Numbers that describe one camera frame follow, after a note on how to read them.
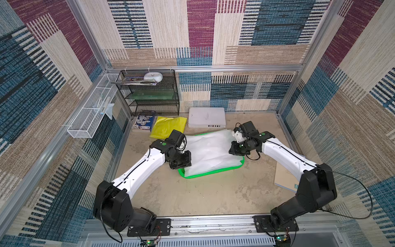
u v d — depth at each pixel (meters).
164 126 1.10
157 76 0.89
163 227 0.73
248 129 0.68
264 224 0.73
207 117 1.13
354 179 0.42
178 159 0.67
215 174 0.91
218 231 0.73
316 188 0.43
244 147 0.72
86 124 0.92
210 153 0.87
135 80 0.94
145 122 1.12
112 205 0.40
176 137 0.66
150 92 1.07
